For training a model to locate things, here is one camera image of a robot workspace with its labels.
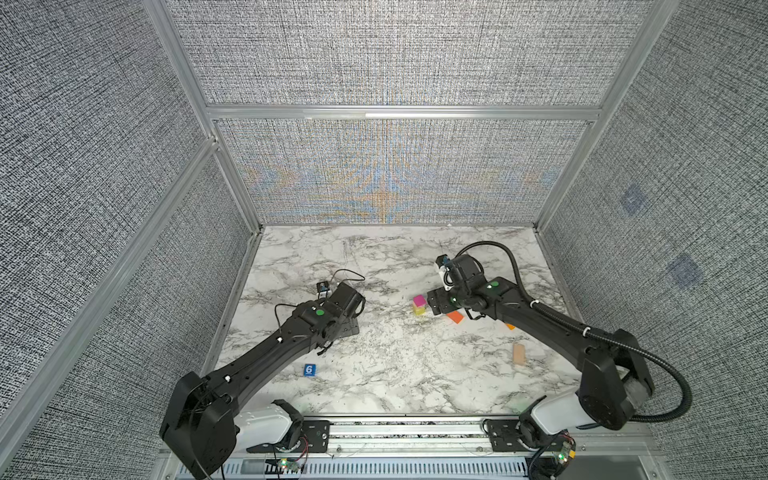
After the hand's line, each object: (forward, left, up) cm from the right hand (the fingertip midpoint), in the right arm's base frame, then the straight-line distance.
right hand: (441, 293), depth 87 cm
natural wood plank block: (-14, -22, -11) cm, 28 cm away
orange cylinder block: (-22, -8, +21) cm, 31 cm away
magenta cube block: (+1, +6, -6) cm, 8 cm away
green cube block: (-1, +6, -9) cm, 10 cm away
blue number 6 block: (-19, +38, -10) cm, 43 cm away
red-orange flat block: (-2, -5, -11) cm, 12 cm away
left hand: (-10, +30, -2) cm, 31 cm away
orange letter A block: (-1, +5, -6) cm, 8 cm away
